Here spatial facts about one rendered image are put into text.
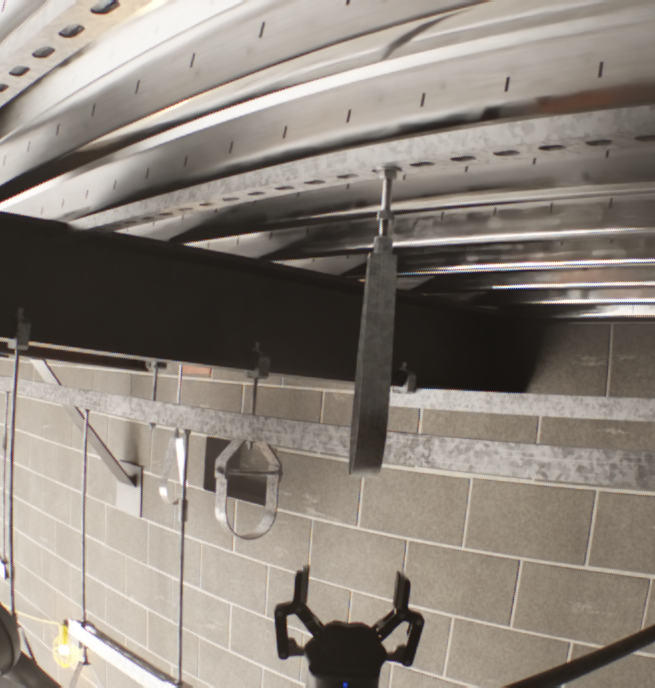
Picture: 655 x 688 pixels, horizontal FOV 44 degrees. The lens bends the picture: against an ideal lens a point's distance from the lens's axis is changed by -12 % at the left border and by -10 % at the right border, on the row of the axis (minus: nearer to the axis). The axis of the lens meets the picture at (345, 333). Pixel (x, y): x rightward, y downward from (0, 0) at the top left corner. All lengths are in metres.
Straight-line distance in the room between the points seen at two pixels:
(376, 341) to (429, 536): 1.67
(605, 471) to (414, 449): 0.31
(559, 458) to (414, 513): 1.46
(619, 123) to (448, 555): 1.84
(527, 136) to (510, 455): 0.47
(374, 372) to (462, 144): 0.22
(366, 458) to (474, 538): 1.56
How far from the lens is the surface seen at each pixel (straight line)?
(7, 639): 0.98
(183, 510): 1.65
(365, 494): 2.61
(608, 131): 0.69
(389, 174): 0.86
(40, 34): 0.59
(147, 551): 3.66
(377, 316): 0.81
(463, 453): 1.13
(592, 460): 1.02
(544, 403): 1.71
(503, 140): 0.75
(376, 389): 0.79
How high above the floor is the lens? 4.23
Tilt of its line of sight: 4 degrees up
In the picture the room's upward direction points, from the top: 5 degrees clockwise
